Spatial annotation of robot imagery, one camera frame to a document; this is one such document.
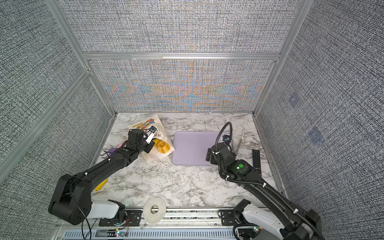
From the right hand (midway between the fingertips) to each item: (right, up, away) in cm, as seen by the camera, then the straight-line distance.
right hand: (215, 151), depth 79 cm
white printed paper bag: (-30, +9, +9) cm, 33 cm away
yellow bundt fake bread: (-31, 0, +16) cm, 35 cm away
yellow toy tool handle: (-43, -7, -28) cm, 52 cm away
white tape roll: (-32, -32, -6) cm, 45 cm away
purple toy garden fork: (-66, -3, +20) cm, 69 cm away
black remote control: (+28, -9, +14) cm, 32 cm away
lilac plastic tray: (-14, -1, +19) cm, 24 cm away
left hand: (-38, +6, +11) cm, 40 cm away
